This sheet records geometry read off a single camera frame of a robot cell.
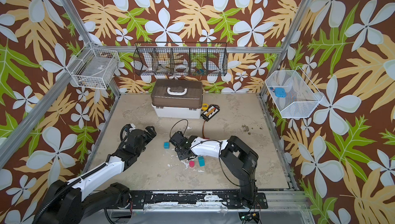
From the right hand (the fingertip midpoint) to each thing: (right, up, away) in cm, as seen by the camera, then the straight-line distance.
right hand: (182, 153), depth 89 cm
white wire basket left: (-49, +49, -3) cm, 70 cm away
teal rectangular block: (+11, -4, -3) cm, 12 cm away
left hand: (-19, +15, -3) cm, 24 cm away
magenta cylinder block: (+6, -4, -5) cm, 9 cm away
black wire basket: (-2, +59, +9) cm, 60 cm away
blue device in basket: (+56, +36, -3) cm, 67 cm away
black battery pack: (+18, +23, +18) cm, 35 cm away
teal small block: (-10, +4, +2) cm, 11 cm away
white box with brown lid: (-3, +32, -1) cm, 32 cm away
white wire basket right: (+61, +35, -5) cm, 71 cm away
